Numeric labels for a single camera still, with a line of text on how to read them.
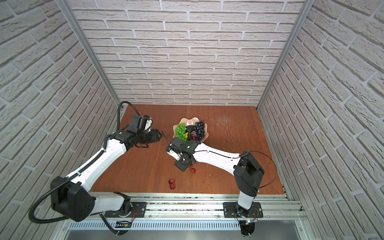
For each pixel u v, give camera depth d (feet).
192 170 2.80
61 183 1.29
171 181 2.66
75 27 2.49
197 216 2.38
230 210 2.39
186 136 3.11
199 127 3.18
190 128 3.27
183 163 2.24
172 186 2.61
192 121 3.48
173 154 2.38
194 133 3.20
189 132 3.12
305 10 2.31
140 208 2.44
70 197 1.29
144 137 2.20
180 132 3.11
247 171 1.45
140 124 2.05
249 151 1.53
